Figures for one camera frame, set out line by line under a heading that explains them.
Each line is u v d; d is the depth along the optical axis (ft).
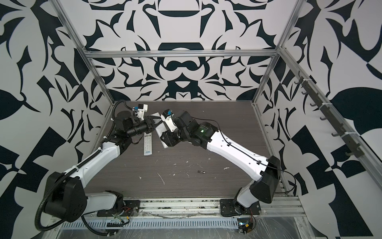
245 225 2.33
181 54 3.10
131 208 2.39
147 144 3.09
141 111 2.40
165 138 1.98
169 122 2.05
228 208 2.43
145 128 2.29
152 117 2.38
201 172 2.79
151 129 2.31
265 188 1.30
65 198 1.33
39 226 1.18
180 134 1.88
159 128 2.42
